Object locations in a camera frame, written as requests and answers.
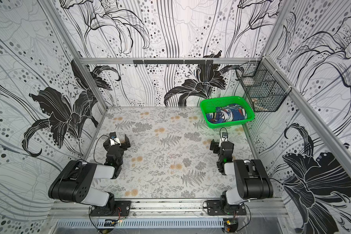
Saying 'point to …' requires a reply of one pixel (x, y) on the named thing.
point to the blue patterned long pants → (230, 112)
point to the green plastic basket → (207, 104)
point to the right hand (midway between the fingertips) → (222, 138)
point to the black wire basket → (265, 87)
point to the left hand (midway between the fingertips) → (120, 138)
